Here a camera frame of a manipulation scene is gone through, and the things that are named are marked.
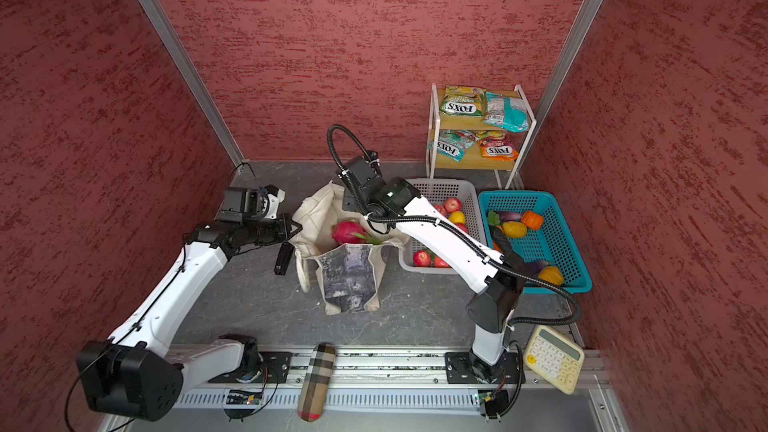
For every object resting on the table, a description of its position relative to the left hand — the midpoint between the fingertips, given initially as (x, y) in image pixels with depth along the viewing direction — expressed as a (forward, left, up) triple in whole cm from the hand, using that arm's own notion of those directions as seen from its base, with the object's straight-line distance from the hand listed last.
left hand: (301, 233), depth 79 cm
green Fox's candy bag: (+36, -46, +2) cm, 58 cm away
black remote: (+1, +9, -16) cm, 18 cm away
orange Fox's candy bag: (+35, -62, 0) cm, 71 cm away
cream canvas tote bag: (-11, -15, -3) cm, 18 cm away
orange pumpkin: (+14, -72, -12) cm, 74 cm away
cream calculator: (-26, -67, -15) cm, 74 cm away
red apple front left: (0, -34, -14) cm, 37 cm away
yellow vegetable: (+11, -66, -14) cm, 68 cm away
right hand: (+5, -15, +9) cm, 18 cm away
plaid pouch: (-34, -7, -14) cm, 37 cm away
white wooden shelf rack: (+44, -56, +1) cm, 71 cm away
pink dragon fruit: (+6, -13, -9) cm, 17 cm away
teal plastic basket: (+6, -77, -15) cm, 79 cm away
